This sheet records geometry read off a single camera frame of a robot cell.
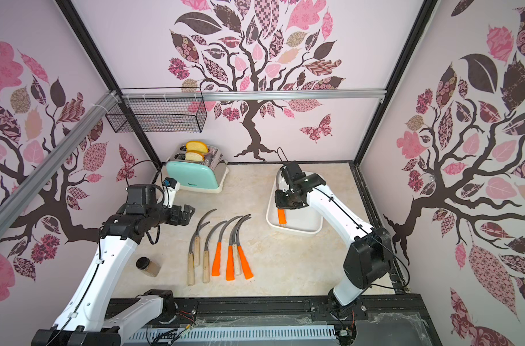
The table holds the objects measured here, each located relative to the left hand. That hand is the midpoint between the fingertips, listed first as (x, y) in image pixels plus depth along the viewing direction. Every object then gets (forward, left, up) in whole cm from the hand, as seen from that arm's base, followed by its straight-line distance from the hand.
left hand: (180, 212), depth 75 cm
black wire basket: (+68, +30, -4) cm, 75 cm away
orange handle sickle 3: (+1, -37, -5) cm, 37 cm away
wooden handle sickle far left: (-13, -1, -21) cm, 24 cm away
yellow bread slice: (+38, +2, -1) cm, 38 cm away
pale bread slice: (+32, +3, -2) cm, 32 cm away
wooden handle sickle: (-2, -1, -20) cm, 20 cm away
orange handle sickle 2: (-10, -22, -21) cm, 32 cm away
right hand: (+7, -36, -4) cm, 37 cm away
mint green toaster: (+25, -3, -8) cm, 27 cm away
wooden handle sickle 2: (-8, -6, -20) cm, 23 cm away
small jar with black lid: (-13, +14, -21) cm, 28 cm away
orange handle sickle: (-13, -11, -21) cm, 27 cm away
